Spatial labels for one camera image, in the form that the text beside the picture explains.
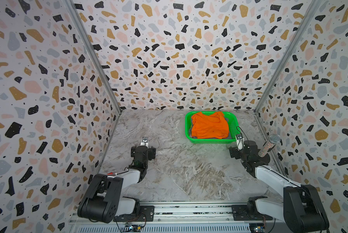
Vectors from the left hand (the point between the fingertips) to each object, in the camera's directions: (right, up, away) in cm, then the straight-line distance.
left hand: (144, 146), depth 91 cm
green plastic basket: (+61, +15, +14) cm, 64 cm away
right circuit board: (+61, -37, -20) cm, 74 cm away
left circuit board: (-1, -37, -21) cm, 42 cm away
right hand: (+60, +1, -1) cm, 60 cm away
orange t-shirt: (+47, +13, +12) cm, 50 cm away
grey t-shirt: (+29, +9, +9) cm, 32 cm away
